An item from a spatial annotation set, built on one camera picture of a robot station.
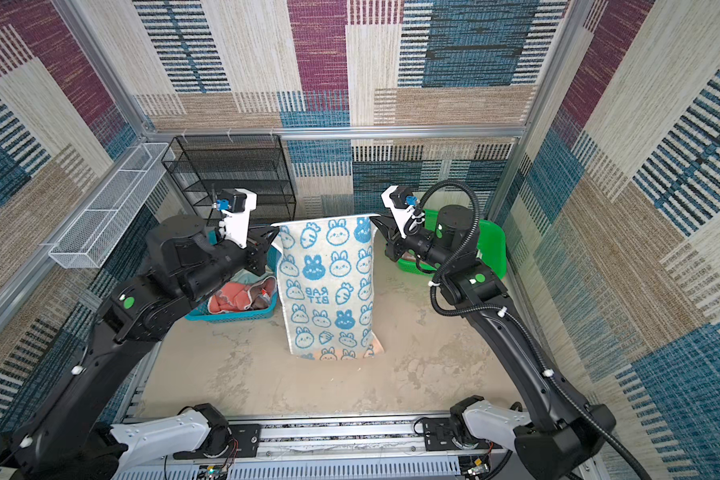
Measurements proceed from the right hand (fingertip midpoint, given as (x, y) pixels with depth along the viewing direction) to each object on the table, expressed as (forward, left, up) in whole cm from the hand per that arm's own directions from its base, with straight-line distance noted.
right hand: (375, 219), depth 64 cm
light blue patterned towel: (-6, +11, -9) cm, 16 cm away
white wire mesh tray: (+4, +66, -7) cm, 67 cm away
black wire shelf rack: (+46, +57, -17) cm, 75 cm away
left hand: (-4, +20, +4) cm, 20 cm away
